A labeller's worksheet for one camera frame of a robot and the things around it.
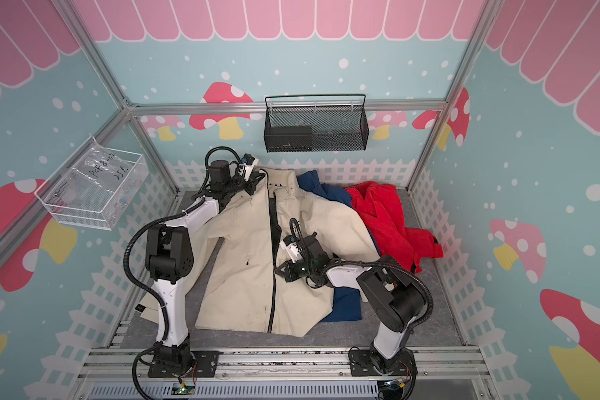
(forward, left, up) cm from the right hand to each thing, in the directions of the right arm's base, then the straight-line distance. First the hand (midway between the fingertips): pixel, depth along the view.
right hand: (276, 271), depth 87 cm
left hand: (+34, +6, +15) cm, 38 cm away
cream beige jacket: (-4, +11, -4) cm, 12 cm away
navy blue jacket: (-10, -24, -5) cm, 26 cm away
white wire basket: (+12, +52, +29) cm, 61 cm away
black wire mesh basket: (+47, -15, +29) cm, 58 cm away
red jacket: (+20, -39, +10) cm, 45 cm away
